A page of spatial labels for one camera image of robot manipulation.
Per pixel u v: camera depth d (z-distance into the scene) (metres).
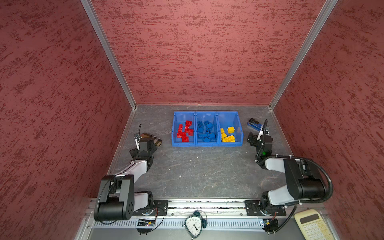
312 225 0.68
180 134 1.01
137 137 0.77
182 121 1.10
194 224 0.67
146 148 0.70
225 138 0.96
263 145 0.70
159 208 0.73
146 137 1.00
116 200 0.42
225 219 0.73
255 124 1.07
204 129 1.05
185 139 1.00
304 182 0.46
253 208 0.74
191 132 1.00
